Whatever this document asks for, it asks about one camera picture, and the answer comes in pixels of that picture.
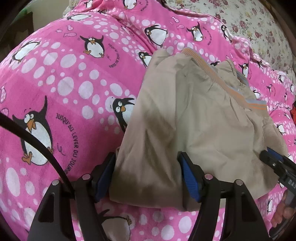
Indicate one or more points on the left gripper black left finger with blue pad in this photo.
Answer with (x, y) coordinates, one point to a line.
(54, 217)

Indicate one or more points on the person's right hand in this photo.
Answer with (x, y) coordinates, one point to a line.
(282, 211)

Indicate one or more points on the pink penguin print blanket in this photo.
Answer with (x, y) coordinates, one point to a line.
(73, 85)

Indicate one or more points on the dark wooden chair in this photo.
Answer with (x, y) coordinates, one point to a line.
(16, 33)

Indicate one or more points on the floral print bed sheet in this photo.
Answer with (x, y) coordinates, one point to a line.
(252, 20)

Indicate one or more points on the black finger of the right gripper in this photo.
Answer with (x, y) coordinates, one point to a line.
(273, 159)

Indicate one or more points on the beige zip jacket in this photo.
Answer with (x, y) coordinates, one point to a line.
(209, 112)

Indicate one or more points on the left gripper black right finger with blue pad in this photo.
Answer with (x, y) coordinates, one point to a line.
(242, 219)

